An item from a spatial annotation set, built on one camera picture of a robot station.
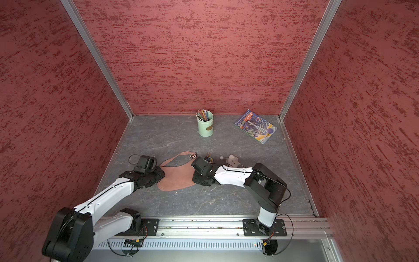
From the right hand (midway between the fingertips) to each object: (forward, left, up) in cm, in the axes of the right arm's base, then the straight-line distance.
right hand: (195, 183), depth 87 cm
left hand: (+3, +18, +2) cm, 19 cm away
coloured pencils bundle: (+40, -4, +12) cm, 42 cm away
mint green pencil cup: (+33, -6, +7) cm, 35 cm away
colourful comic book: (+41, -41, -1) cm, 58 cm away
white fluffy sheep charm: (+12, -22, +1) cm, 25 cm away
